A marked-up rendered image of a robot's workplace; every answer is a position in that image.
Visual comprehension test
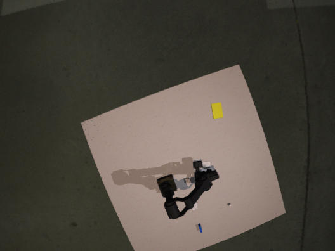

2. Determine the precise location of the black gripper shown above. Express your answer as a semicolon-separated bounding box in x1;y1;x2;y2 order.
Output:
193;161;204;181

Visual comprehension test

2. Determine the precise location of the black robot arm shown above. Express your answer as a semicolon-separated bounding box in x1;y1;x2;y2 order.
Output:
158;169;219;219

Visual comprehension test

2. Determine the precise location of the yellow rectangular block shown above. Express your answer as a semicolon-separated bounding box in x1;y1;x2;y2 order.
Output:
211;103;224;119

